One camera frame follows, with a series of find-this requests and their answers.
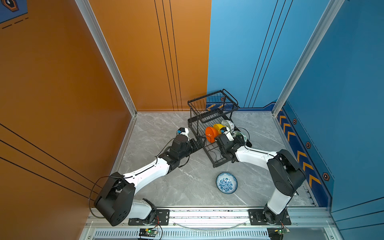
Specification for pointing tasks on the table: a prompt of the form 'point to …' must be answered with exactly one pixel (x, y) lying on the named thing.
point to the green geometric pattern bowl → (228, 124)
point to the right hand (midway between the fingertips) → (239, 138)
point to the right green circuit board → (276, 233)
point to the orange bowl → (211, 134)
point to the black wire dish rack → (208, 110)
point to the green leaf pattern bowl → (236, 133)
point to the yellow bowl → (218, 127)
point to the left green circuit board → (147, 232)
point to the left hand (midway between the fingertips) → (203, 139)
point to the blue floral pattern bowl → (226, 183)
